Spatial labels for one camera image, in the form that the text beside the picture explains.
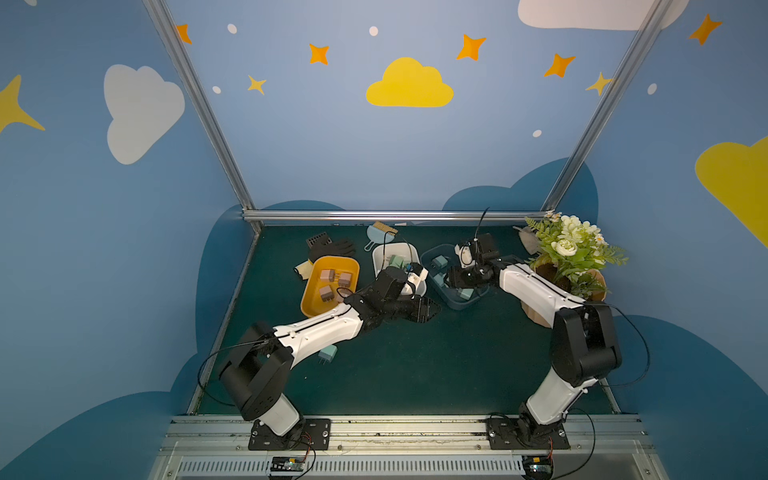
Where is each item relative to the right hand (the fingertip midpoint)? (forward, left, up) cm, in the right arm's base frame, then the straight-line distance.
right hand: (456, 276), depth 94 cm
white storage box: (+16, +20, -10) cm, 28 cm away
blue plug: (+12, +4, -7) cm, 14 cm away
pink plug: (+2, +38, -8) cm, 39 cm away
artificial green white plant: (-5, -26, +20) cm, 34 cm away
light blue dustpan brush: (+27, +29, -11) cm, 41 cm away
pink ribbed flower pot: (-6, -35, +7) cm, 37 cm away
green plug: (+13, +19, -11) cm, 26 cm away
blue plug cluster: (-25, +38, -7) cm, 47 cm away
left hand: (-15, +8, +7) cm, 18 cm away
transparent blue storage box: (-4, +2, -5) cm, 7 cm away
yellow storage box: (+3, +44, -7) cm, 44 cm away
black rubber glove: (+17, +49, -8) cm, 53 cm away
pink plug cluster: (-5, +43, -7) cm, 43 cm away
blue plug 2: (-2, -4, -7) cm, 8 cm away
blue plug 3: (+3, +4, -6) cm, 8 cm away
